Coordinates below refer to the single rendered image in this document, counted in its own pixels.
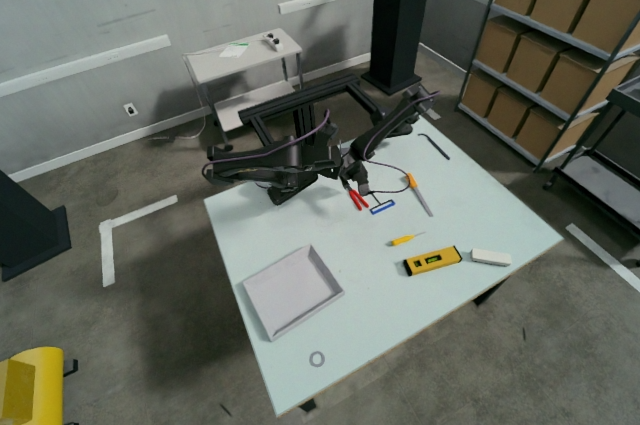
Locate yellow-handled screwdriver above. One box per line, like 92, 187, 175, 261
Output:
392, 232, 424, 246

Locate red-handled pliers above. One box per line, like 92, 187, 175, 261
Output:
347, 184, 369, 211

